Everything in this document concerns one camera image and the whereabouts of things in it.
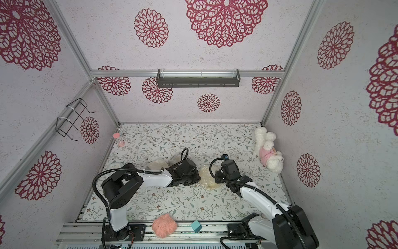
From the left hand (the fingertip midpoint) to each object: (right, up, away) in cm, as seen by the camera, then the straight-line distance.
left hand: (201, 178), depth 91 cm
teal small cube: (-3, -19, -17) cm, 25 cm away
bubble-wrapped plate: (-27, +7, +4) cm, 28 cm away
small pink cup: (-55, +20, +15) cm, 60 cm away
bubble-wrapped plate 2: (-17, +12, +8) cm, 22 cm away
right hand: (+9, +5, -4) cm, 11 cm away
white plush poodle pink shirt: (+40, +13, -1) cm, 42 cm away
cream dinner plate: (+3, 0, -2) cm, 4 cm away
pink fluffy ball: (-17, -16, -21) cm, 32 cm away
